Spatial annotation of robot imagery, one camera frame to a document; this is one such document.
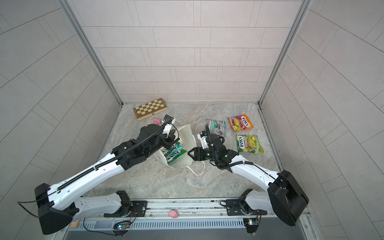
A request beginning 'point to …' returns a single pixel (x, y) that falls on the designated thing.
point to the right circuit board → (252, 225)
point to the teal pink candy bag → (216, 127)
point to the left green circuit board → (122, 226)
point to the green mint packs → (175, 151)
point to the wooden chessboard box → (149, 109)
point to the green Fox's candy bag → (248, 143)
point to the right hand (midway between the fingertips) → (191, 154)
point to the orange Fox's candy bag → (240, 122)
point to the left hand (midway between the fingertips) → (178, 129)
